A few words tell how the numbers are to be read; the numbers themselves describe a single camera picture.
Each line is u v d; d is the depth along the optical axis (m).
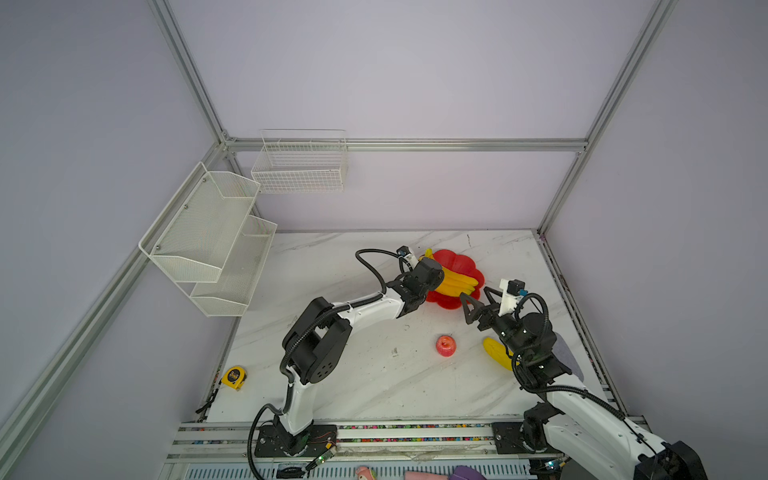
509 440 0.73
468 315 0.71
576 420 0.53
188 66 0.75
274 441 0.73
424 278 0.70
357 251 0.77
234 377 0.82
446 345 0.86
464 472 0.71
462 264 1.07
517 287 0.65
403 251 0.82
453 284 1.01
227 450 0.73
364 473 0.67
